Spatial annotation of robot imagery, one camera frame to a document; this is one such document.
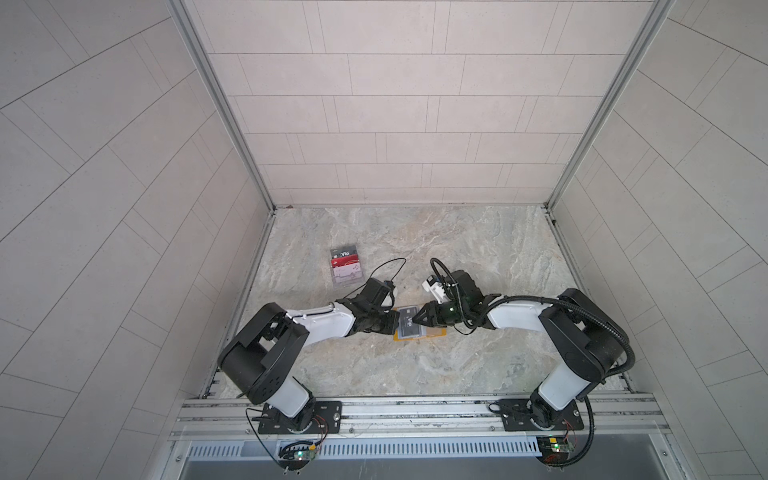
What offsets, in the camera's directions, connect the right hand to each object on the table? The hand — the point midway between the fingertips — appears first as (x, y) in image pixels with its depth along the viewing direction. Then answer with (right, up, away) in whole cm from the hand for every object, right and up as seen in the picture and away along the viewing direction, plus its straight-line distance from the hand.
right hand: (415, 324), depth 84 cm
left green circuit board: (-28, -23, -19) cm, 41 cm away
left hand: (-3, -1, +3) cm, 4 cm away
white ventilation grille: (-11, -24, -16) cm, 31 cm away
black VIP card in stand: (-21, +20, +12) cm, 32 cm away
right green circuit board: (+31, -24, -16) cm, 42 cm away
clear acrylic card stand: (-22, +10, +10) cm, 26 cm away
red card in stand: (-22, +17, +11) cm, 30 cm away
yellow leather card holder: (+4, -2, -2) cm, 5 cm away
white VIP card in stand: (-21, +13, +10) cm, 27 cm away
